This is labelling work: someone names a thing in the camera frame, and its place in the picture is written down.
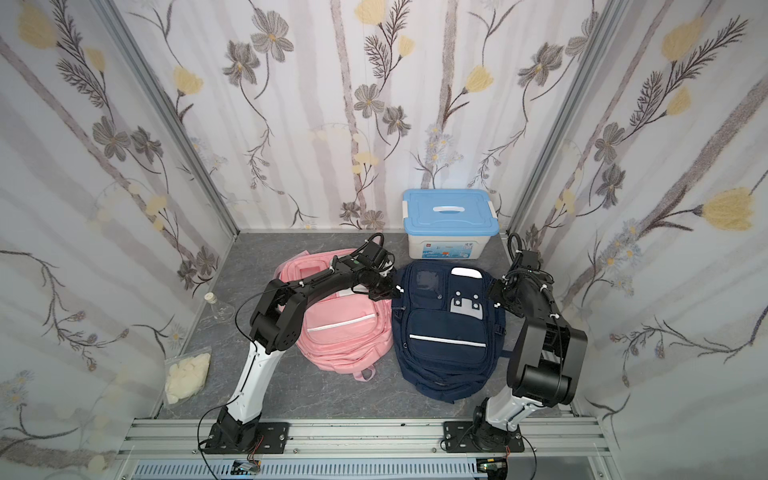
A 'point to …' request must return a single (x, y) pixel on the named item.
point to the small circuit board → (245, 467)
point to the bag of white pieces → (185, 376)
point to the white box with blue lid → (450, 223)
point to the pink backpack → (342, 329)
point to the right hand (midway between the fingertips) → (507, 297)
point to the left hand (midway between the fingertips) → (406, 292)
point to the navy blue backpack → (448, 330)
